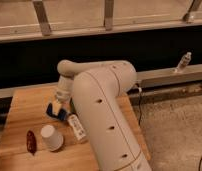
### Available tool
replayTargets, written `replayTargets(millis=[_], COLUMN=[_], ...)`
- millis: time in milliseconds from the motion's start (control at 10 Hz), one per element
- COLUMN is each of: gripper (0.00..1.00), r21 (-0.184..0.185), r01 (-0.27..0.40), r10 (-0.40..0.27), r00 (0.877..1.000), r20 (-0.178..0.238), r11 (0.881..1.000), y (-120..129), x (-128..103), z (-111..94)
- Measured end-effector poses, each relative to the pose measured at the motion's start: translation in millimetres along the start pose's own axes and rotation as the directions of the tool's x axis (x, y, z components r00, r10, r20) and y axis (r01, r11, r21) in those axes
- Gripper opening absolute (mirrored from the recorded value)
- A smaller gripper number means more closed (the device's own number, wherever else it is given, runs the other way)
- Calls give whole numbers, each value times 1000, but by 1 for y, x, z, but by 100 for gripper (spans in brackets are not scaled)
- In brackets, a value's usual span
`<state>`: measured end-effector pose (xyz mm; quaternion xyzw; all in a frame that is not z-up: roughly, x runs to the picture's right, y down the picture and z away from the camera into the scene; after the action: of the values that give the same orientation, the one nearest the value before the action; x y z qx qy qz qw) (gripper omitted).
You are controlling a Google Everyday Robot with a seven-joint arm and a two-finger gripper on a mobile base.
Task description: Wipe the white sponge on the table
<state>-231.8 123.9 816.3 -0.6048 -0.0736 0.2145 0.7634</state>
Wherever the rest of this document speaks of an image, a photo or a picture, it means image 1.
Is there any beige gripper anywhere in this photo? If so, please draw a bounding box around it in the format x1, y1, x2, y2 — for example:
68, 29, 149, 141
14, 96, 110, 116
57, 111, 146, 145
52, 76, 73, 115

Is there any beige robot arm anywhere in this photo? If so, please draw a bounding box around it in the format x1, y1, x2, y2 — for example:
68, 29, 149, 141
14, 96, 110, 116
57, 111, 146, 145
56, 60, 152, 171

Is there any white paper cup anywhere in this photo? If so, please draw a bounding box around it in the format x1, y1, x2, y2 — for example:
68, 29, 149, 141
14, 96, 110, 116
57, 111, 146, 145
40, 125, 64, 151

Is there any dark red chili pepper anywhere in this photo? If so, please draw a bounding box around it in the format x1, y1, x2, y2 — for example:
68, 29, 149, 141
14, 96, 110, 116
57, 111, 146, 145
27, 130, 37, 155

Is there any metal window frame rail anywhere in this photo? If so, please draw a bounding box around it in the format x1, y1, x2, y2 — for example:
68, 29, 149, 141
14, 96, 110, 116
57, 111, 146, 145
0, 0, 202, 42

